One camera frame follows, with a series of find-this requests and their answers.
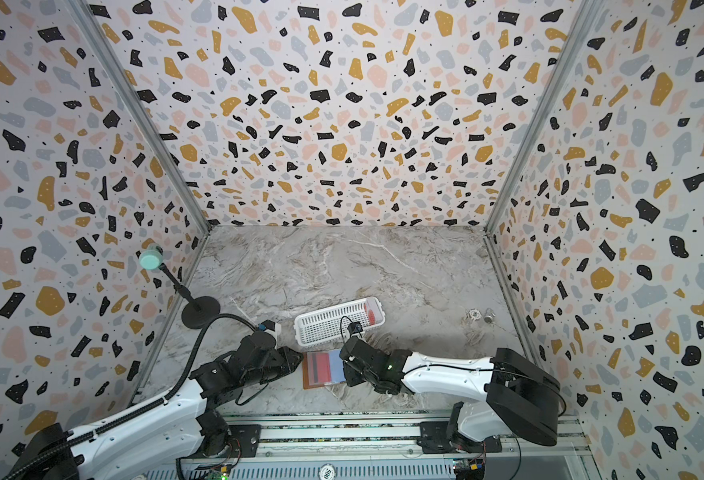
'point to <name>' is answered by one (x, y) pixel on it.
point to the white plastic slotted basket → (332, 324)
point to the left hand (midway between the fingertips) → (309, 354)
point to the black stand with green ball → (197, 310)
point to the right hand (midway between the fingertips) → (345, 362)
